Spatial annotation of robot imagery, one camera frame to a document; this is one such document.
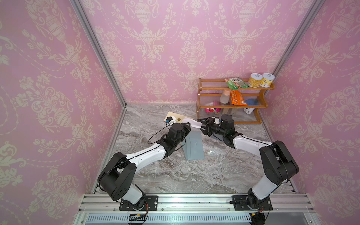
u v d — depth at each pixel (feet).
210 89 3.69
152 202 2.44
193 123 2.84
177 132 2.10
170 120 2.54
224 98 3.27
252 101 3.59
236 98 3.26
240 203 2.40
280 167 1.53
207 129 2.61
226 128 2.34
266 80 2.88
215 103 3.44
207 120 2.63
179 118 3.61
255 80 2.87
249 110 3.59
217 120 2.73
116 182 1.42
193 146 3.19
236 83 2.90
